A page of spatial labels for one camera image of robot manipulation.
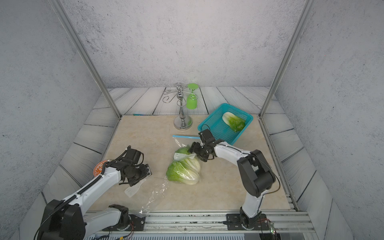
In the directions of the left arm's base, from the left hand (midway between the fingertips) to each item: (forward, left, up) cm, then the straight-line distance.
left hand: (149, 175), depth 84 cm
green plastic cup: (+51, -24, +13) cm, 58 cm away
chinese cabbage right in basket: (+34, -54, +5) cm, 64 cm away
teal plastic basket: (+35, -45, -4) cm, 57 cm away
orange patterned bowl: (+5, +31, -1) cm, 32 cm away
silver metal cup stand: (+43, -16, -3) cm, 46 cm away
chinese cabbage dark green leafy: (0, -16, +5) cm, 17 cm away
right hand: (+11, -24, +4) cm, 27 cm away
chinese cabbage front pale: (+5, -25, +2) cm, 25 cm away
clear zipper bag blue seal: (+23, -18, +1) cm, 29 cm away
